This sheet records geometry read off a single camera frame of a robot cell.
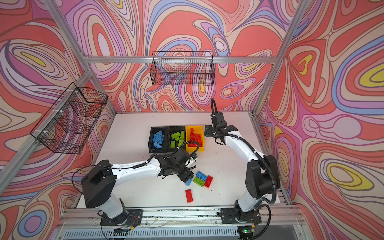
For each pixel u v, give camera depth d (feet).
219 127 2.20
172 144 3.31
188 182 2.72
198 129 3.39
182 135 3.32
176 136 3.37
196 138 3.25
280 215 2.51
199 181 2.76
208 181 2.74
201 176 2.82
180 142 3.25
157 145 3.21
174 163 2.12
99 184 1.43
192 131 3.36
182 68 3.18
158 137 3.23
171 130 3.50
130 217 2.39
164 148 3.15
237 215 2.17
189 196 2.58
